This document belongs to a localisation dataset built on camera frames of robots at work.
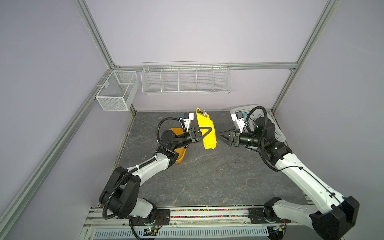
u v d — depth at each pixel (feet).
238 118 2.01
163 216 2.43
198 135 2.15
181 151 3.02
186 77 3.45
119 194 1.40
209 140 2.19
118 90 3.35
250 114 1.96
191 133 2.07
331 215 1.22
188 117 2.19
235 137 1.93
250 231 2.32
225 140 2.06
